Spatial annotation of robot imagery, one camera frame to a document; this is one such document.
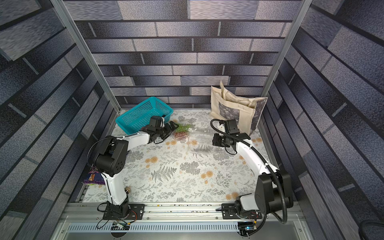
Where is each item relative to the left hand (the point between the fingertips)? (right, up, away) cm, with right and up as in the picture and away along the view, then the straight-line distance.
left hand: (176, 127), depth 97 cm
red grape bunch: (+3, -6, +2) cm, 7 cm away
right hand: (+23, -7, -11) cm, 26 cm away
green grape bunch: (+4, 0, +5) cm, 7 cm away
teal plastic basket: (-31, +7, +16) cm, 36 cm away
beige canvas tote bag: (+43, +10, -12) cm, 46 cm away
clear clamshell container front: (+9, -3, -2) cm, 10 cm away
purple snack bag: (-44, -27, -16) cm, 54 cm away
